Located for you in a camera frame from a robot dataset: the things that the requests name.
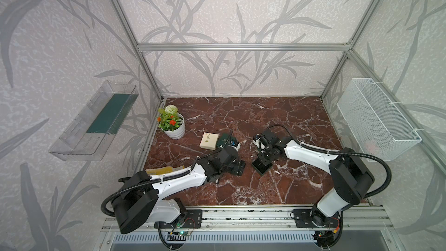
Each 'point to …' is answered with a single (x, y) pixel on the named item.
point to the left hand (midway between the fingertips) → (240, 163)
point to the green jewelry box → (225, 139)
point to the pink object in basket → (370, 146)
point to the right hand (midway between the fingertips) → (261, 156)
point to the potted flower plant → (171, 122)
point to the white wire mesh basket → (376, 126)
